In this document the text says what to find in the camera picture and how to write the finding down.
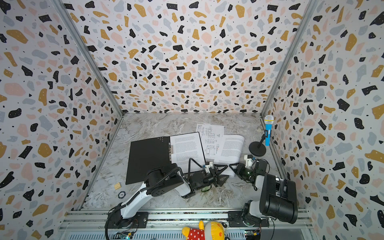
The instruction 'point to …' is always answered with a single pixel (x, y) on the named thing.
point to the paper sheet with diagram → (211, 136)
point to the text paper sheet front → (187, 152)
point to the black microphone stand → (258, 149)
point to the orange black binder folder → (145, 155)
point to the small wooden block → (117, 186)
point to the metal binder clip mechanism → (170, 152)
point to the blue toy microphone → (268, 121)
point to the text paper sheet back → (229, 153)
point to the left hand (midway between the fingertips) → (230, 171)
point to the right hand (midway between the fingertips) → (231, 164)
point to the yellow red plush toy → (213, 230)
